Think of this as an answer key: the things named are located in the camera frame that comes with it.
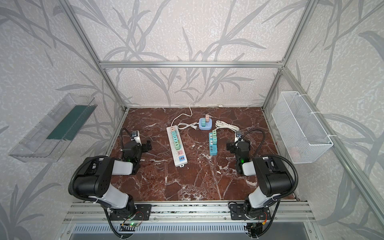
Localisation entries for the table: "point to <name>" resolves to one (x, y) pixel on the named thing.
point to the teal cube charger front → (215, 140)
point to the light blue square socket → (208, 124)
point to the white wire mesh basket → (302, 136)
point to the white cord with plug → (182, 126)
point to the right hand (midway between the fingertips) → (238, 134)
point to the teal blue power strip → (213, 147)
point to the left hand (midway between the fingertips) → (143, 134)
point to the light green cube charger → (176, 144)
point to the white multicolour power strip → (178, 155)
